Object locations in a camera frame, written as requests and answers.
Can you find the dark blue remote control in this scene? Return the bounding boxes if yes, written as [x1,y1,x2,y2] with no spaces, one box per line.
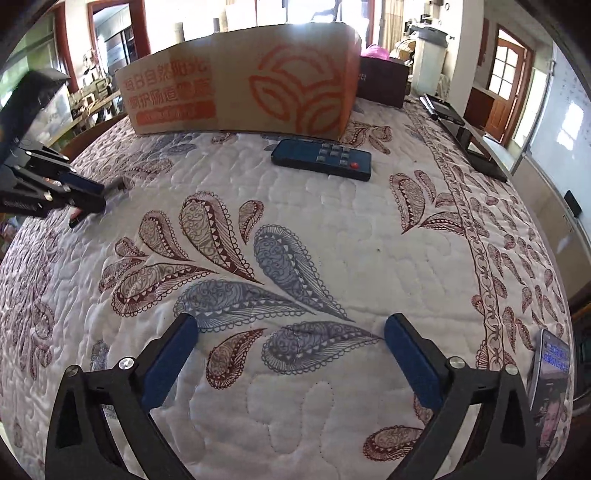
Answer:
[270,138,373,182]

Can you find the black glossy tablet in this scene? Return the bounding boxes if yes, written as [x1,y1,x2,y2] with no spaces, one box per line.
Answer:
[438,119,509,182]

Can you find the wooden cabinet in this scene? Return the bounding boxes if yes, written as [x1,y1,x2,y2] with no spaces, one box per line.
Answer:
[464,88,495,132]

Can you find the smartphone with lit screen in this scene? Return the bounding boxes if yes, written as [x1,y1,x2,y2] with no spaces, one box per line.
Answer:
[526,329,572,444]

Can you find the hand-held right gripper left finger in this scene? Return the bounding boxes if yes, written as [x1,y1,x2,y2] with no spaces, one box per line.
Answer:
[45,313,199,480]

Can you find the printed cardboard box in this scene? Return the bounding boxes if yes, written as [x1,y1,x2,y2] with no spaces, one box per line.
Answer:
[115,21,363,141]

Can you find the white trash bin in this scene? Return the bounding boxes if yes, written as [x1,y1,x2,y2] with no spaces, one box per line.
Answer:
[409,23,450,97]

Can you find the dark brown box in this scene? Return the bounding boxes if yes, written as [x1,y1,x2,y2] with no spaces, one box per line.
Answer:
[358,55,411,109]

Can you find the wooden panel door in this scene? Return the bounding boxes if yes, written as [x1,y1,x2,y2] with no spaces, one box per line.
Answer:
[485,25,536,144]

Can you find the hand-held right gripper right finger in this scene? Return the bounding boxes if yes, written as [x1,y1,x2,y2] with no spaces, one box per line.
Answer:
[384,313,539,480]

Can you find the whiteboard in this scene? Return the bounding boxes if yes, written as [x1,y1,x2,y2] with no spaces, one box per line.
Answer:
[526,41,591,204]

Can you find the black tablet case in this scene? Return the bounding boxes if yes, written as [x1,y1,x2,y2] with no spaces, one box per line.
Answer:
[422,93,465,123]

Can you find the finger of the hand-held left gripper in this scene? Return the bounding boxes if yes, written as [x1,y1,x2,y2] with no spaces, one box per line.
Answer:
[44,187,109,230]
[58,159,127,197]

